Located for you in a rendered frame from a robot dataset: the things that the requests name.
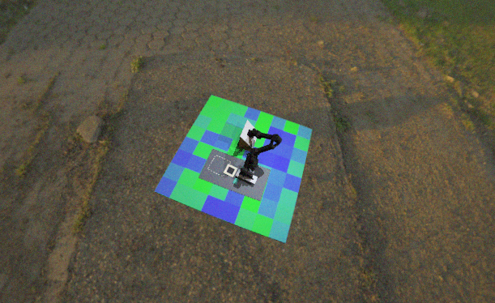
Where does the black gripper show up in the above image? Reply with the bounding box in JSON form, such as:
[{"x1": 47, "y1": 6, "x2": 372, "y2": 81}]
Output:
[{"x1": 241, "y1": 161, "x2": 251, "y2": 177}]

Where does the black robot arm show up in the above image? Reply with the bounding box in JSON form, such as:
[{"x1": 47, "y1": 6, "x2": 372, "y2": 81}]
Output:
[{"x1": 246, "y1": 128, "x2": 282, "y2": 172}]

